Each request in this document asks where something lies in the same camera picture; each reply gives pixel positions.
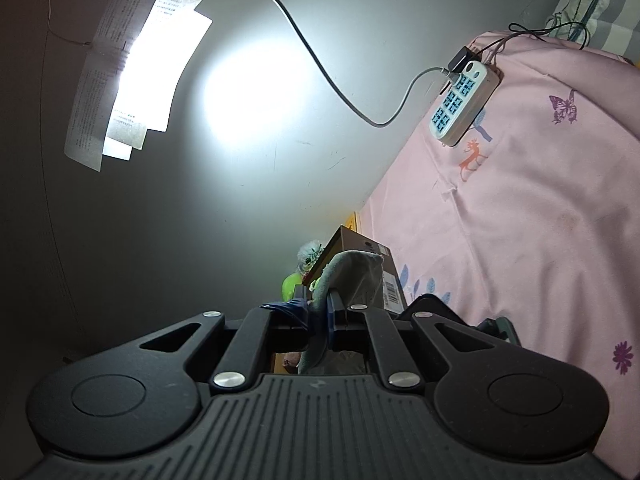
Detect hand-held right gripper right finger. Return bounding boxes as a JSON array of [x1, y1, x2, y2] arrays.
[[327, 292, 501, 390]]

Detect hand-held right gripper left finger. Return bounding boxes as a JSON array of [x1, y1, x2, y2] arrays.
[[135, 299, 308, 391]]

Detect mint green cloth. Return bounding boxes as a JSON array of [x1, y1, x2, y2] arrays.
[[297, 250, 386, 376]]

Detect brown cardboard box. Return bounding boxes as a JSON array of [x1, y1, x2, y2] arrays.
[[272, 225, 407, 376]]

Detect bright green plush toy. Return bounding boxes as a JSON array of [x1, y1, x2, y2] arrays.
[[281, 272, 306, 301]]

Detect white-haired doll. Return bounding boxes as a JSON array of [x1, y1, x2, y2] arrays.
[[297, 240, 323, 273]]

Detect dark green phone stand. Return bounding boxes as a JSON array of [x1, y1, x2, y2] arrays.
[[475, 317, 522, 348]]

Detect pink printed bedsheet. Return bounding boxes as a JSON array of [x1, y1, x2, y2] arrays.
[[357, 30, 640, 480]]

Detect white power strip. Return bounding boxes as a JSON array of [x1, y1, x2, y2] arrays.
[[430, 60, 502, 148]]

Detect black charger plug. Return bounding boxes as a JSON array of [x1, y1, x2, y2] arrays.
[[447, 46, 481, 73]]

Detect white printed paper sheets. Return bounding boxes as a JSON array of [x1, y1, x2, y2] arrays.
[[65, 0, 213, 173]]

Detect grey striped pillow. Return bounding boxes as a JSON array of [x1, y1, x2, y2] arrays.
[[552, 0, 640, 56]]

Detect white power cable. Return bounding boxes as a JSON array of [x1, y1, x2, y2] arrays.
[[227, 0, 458, 128]]

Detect thin black cable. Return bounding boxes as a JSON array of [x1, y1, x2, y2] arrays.
[[492, 22, 591, 68]]

